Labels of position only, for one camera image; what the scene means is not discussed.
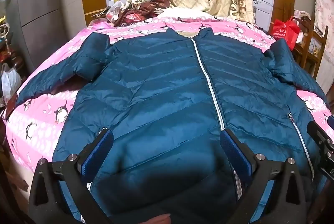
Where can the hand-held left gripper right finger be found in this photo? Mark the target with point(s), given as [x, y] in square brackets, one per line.
[233, 151]

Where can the clear plastic bag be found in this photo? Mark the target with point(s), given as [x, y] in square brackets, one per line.
[114, 11]

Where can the grey refrigerator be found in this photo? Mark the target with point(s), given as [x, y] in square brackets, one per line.
[39, 5]

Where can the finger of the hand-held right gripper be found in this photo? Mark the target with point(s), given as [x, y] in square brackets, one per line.
[319, 134]

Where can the red shopping bag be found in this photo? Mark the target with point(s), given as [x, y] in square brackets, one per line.
[283, 31]

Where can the wooden shelf rack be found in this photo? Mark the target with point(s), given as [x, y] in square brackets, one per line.
[306, 54]

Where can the white plastic bag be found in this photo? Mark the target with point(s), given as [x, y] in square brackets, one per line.
[10, 79]

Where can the teal quilted down jacket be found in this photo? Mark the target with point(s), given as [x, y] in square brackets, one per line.
[156, 83]

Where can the person's left hand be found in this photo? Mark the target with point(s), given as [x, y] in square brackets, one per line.
[160, 219]

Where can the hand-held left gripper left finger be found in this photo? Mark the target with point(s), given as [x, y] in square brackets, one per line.
[102, 143]

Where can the pink penguin print blanket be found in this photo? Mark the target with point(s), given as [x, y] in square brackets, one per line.
[39, 119]

